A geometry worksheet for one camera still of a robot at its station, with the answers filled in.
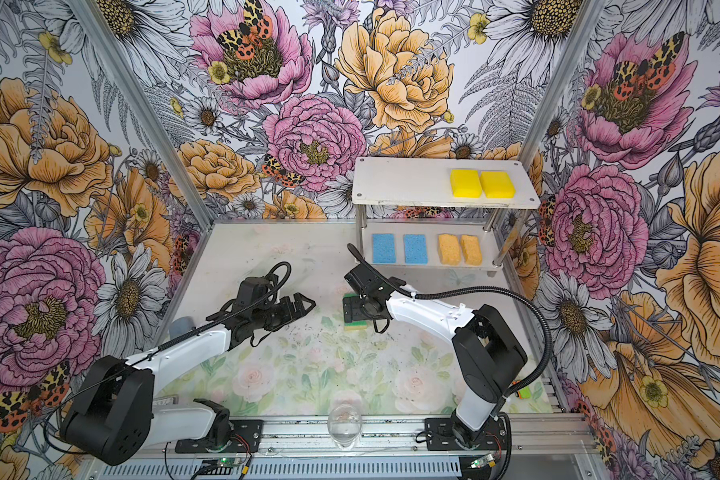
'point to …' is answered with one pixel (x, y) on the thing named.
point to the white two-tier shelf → (430, 213)
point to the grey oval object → (180, 326)
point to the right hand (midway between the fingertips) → (363, 319)
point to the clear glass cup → (345, 425)
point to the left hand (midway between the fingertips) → (304, 317)
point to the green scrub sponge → (355, 325)
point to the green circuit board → (487, 460)
